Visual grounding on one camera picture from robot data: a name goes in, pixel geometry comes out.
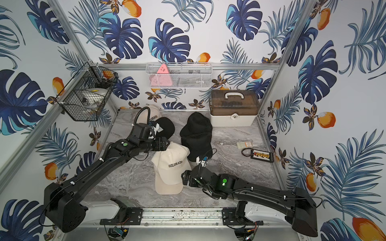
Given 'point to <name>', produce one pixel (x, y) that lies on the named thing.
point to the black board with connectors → (264, 155)
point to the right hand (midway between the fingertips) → (188, 176)
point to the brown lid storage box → (230, 108)
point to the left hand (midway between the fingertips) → (163, 139)
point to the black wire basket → (86, 95)
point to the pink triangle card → (162, 78)
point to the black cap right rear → (196, 134)
